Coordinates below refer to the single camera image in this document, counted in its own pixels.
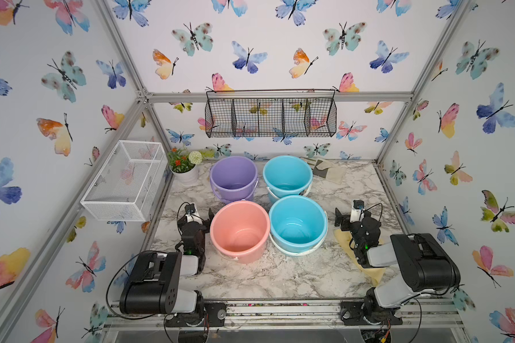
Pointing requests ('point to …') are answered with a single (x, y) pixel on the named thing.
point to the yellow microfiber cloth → (345, 237)
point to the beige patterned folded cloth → (325, 168)
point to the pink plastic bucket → (239, 230)
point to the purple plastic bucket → (233, 179)
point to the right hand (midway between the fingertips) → (351, 206)
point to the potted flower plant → (184, 166)
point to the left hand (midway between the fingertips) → (201, 209)
